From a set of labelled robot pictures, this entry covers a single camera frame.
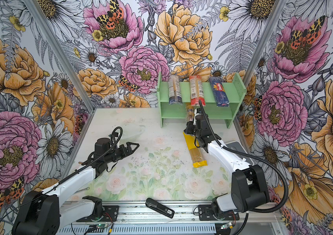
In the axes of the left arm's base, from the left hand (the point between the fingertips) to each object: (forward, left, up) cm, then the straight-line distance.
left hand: (135, 151), depth 85 cm
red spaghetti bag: (+30, -36, +19) cm, 51 cm away
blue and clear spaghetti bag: (+19, -32, +11) cm, 39 cm away
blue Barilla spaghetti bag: (+28, -49, +20) cm, 60 cm away
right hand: (+12, -31, +7) cm, 34 cm away
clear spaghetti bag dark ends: (+30, -23, +19) cm, 42 cm away
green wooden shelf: (+33, -62, +16) cm, 72 cm away
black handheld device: (-27, -13, -6) cm, 30 cm away
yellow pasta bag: (+3, -37, -9) cm, 38 cm away
